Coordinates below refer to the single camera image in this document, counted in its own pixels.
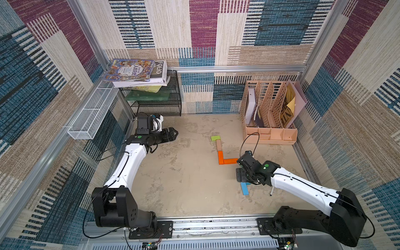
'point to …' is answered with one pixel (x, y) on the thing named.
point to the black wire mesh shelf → (172, 107)
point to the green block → (214, 138)
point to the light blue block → (244, 188)
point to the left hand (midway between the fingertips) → (170, 133)
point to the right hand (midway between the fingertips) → (245, 172)
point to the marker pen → (271, 194)
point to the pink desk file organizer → (268, 112)
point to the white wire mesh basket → (86, 124)
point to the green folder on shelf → (147, 95)
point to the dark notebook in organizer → (259, 122)
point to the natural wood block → (219, 145)
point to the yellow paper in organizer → (291, 105)
